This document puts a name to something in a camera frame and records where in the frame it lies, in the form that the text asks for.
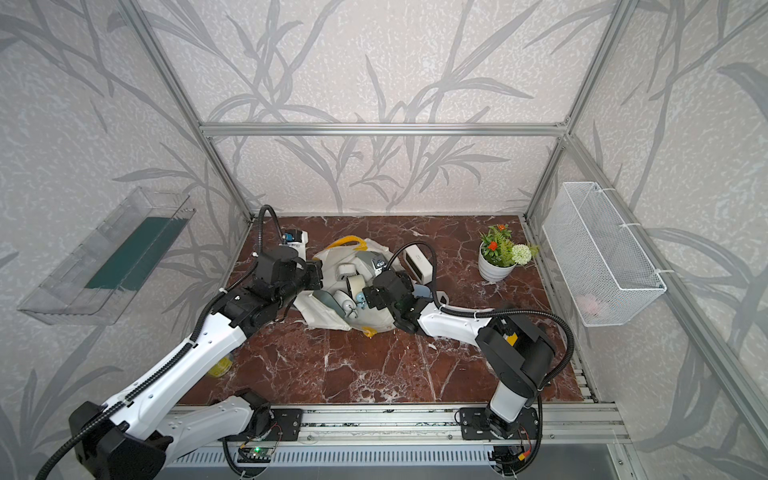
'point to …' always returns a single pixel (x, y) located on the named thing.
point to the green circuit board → (254, 455)
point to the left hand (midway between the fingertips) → (324, 263)
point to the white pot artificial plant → (498, 254)
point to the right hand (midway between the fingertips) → (381, 277)
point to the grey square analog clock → (368, 255)
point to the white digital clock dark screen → (419, 263)
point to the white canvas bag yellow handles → (348, 267)
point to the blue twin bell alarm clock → (361, 300)
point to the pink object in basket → (587, 302)
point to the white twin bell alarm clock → (348, 304)
